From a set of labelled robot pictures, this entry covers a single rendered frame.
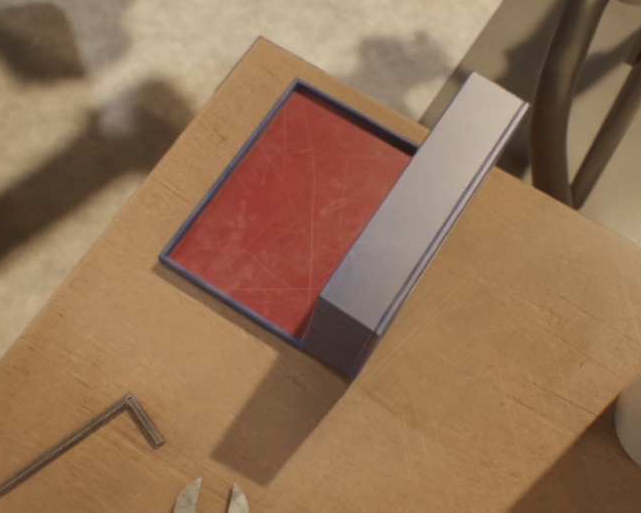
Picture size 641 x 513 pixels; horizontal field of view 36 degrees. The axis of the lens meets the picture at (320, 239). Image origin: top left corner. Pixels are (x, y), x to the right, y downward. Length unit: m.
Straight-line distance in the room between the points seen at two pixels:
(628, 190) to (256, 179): 0.66
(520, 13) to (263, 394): 0.83
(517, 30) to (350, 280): 0.84
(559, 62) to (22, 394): 0.46
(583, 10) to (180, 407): 0.42
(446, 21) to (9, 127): 0.57
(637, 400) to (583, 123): 0.71
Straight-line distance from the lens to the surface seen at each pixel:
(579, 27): 0.78
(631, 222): 1.21
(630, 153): 1.25
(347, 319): 0.50
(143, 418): 0.61
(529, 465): 0.61
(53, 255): 1.18
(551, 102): 0.78
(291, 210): 0.64
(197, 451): 0.60
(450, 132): 0.54
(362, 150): 0.66
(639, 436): 0.59
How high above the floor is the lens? 1.06
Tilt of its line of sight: 67 degrees down
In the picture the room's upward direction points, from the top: straight up
